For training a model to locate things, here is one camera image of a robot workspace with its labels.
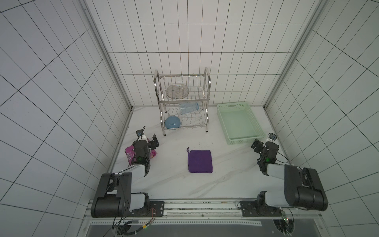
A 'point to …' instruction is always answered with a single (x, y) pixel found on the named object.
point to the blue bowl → (172, 122)
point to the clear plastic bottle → (185, 107)
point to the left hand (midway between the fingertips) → (147, 138)
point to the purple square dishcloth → (200, 161)
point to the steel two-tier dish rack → (183, 99)
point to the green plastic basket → (239, 123)
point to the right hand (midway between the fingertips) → (258, 139)
